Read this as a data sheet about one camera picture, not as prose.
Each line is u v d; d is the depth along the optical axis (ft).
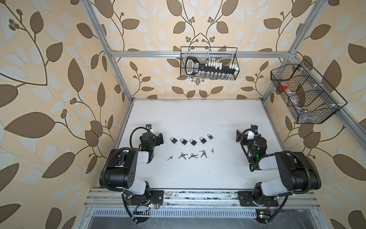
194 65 2.76
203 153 2.99
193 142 3.15
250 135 2.64
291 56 2.94
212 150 3.01
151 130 2.76
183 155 2.93
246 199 2.40
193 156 2.92
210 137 3.24
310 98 2.38
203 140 3.16
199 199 2.47
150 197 2.42
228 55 2.99
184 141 3.15
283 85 2.90
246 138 2.66
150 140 2.46
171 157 2.92
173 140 3.16
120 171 1.47
